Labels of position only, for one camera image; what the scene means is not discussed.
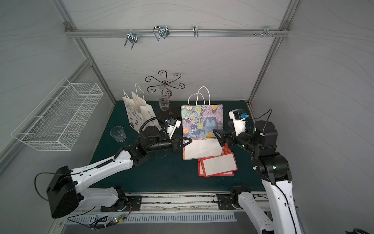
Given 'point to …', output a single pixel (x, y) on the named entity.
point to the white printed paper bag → (140, 113)
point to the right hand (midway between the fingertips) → (223, 125)
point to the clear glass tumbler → (118, 133)
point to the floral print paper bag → (198, 122)
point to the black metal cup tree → (151, 89)
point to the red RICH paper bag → (201, 172)
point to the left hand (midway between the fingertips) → (191, 142)
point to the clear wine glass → (163, 100)
